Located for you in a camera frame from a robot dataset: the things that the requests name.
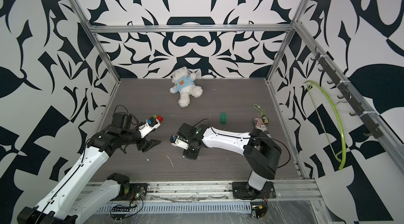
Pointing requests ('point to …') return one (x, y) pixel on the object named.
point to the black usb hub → (120, 210)
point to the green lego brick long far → (223, 118)
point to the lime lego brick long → (155, 116)
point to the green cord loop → (258, 107)
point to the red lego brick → (160, 118)
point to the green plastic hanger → (343, 159)
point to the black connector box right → (258, 211)
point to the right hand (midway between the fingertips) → (188, 149)
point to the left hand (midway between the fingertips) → (154, 131)
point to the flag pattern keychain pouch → (259, 123)
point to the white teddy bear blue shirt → (184, 82)
